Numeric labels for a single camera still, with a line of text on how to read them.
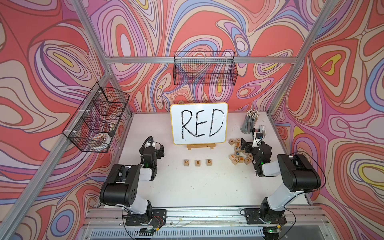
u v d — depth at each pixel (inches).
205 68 37.7
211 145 37.5
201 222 28.8
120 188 17.6
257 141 31.6
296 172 19.6
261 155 28.4
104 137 28.3
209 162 35.6
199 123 35.6
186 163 35.6
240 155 37.0
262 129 42.3
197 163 35.7
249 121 38.6
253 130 41.2
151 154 28.2
